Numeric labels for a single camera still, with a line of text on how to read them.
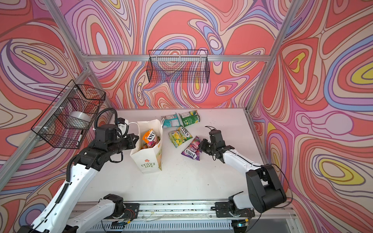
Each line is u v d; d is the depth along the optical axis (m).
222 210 0.73
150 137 0.80
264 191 0.42
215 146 0.69
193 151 0.88
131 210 0.73
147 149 0.68
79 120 0.70
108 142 0.52
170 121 1.12
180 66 0.96
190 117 1.11
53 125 0.67
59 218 0.38
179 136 0.99
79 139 0.72
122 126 0.63
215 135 0.69
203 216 0.73
